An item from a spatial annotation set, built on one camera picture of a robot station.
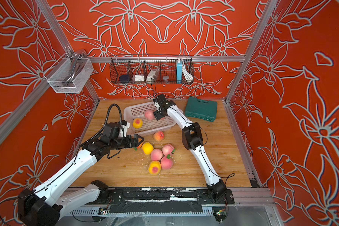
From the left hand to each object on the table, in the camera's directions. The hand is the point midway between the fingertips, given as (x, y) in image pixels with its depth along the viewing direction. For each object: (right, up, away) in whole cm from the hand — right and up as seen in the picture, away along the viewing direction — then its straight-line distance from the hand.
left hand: (137, 139), depth 78 cm
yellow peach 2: (+4, -8, +9) cm, 12 cm away
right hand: (+9, +14, +27) cm, 32 cm away
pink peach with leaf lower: (+16, -14, +2) cm, 22 cm away
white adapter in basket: (-1, +37, +8) cm, 38 cm away
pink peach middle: (+10, -10, +5) cm, 15 cm away
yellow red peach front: (+10, -16, -1) cm, 19 cm away
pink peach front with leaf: (+3, +13, +24) cm, 27 cm away
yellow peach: (-4, +8, +19) cm, 21 cm away
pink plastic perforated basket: (+3, +5, +23) cm, 24 cm away
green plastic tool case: (+45, +17, +31) cm, 57 cm away
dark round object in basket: (-13, +39, +19) cm, 45 cm away
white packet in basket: (+7, +40, +14) cm, 43 cm away
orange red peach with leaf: (-4, -9, +12) cm, 15 cm away
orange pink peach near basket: (+11, -1, +14) cm, 18 cm away
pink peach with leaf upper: (+17, -7, +6) cm, 20 cm away
